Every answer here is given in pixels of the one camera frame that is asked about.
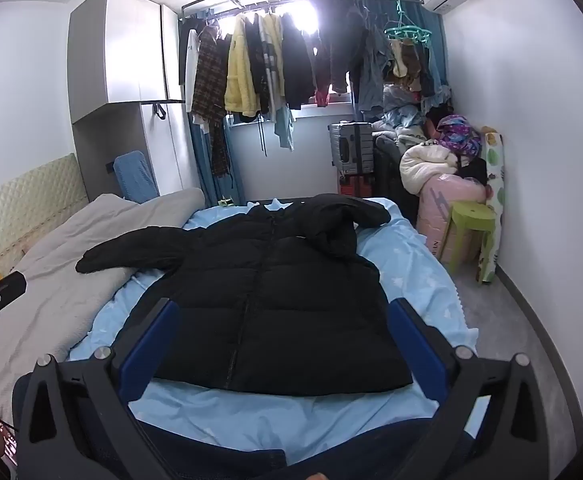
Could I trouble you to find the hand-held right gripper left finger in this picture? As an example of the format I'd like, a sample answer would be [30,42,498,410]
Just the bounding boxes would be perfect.
[14,298,182,480]

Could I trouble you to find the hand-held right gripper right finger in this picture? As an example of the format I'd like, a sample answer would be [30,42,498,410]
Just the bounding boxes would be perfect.
[387,298,572,480]

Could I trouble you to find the black puffer jacket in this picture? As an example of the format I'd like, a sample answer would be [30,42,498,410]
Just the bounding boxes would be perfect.
[75,193,415,397]

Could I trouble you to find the beige clothes on clip hanger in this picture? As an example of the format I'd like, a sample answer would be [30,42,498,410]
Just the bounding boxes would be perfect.
[389,40,445,101]

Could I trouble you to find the row of hanging clothes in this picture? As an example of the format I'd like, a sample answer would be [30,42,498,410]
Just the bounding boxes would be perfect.
[221,0,357,111]

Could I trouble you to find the grey blanket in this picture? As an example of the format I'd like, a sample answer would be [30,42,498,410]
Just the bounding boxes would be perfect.
[0,187,207,426]

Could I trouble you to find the light blue starred bed sheet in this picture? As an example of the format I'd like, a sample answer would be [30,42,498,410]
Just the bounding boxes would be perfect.
[68,195,489,466]

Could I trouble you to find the cream quilted headboard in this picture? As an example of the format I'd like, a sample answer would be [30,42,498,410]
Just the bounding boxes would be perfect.
[0,152,89,286]

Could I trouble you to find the person's dark blue trousers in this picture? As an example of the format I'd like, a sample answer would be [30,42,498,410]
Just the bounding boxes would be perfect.
[121,425,477,480]

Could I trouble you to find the green plastic stool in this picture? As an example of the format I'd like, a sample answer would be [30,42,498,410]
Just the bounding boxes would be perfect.
[439,200,498,276]

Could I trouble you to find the red suitcase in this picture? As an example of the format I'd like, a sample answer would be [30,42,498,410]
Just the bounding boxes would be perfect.
[339,172,377,201]

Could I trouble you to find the blue chair cushion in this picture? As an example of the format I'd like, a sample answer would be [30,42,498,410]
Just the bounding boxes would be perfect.
[114,151,161,204]

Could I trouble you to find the black suitcase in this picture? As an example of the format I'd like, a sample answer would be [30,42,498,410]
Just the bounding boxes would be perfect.
[374,132,419,221]

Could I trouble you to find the black bag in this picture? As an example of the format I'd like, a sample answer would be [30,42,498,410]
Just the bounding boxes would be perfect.
[459,157,487,186]

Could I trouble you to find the dotted folded mat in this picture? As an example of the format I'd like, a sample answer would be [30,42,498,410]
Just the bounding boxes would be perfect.
[476,127,506,285]

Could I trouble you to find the colourful patterned bag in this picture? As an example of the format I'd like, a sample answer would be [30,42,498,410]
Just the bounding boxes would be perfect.
[436,114,482,158]

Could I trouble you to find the pile of light blue bedding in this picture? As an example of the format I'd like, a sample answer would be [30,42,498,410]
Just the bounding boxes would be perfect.
[379,82,455,146]

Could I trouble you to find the light blue hanging garment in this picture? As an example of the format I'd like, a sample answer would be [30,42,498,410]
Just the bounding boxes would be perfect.
[274,105,296,152]

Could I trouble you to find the blue denim jacket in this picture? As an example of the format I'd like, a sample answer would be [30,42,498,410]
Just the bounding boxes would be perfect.
[351,10,397,113]

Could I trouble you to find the brown plaid coat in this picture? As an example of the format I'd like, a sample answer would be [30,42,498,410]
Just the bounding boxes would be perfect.
[188,22,234,181]

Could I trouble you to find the yellow fleece jacket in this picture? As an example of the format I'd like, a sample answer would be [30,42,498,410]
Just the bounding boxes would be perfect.
[224,12,287,116]

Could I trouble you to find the white hanging shirt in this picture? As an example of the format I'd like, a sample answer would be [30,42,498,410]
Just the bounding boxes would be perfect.
[184,27,202,113]

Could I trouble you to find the white wardrobe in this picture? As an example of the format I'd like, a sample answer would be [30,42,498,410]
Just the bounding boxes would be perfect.
[67,0,202,206]

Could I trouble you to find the black patterned hanging garment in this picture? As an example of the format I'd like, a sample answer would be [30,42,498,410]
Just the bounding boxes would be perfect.
[245,14,279,122]

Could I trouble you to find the black hanging jacket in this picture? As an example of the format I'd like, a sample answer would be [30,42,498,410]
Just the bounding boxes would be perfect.
[280,10,317,111]

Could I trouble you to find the dark hanging coat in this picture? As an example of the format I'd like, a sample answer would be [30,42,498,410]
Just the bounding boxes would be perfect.
[314,0,367,107]

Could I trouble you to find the green clip hanger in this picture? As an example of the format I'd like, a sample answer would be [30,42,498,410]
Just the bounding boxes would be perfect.
[384,0,433,51]

